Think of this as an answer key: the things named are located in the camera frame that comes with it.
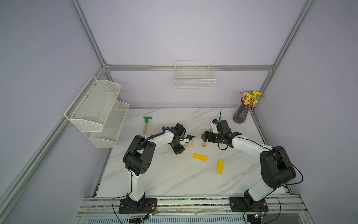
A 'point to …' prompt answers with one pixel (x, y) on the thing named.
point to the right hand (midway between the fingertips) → (208, 138)
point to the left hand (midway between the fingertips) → (177, 149)
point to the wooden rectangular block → (189, 144)
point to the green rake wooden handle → (145, 127)
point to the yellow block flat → (200, 157)
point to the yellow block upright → (220, 167)
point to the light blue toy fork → (218, 118)
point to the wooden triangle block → (203, 144)
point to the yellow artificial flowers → (251, 97)
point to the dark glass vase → (240, 115)
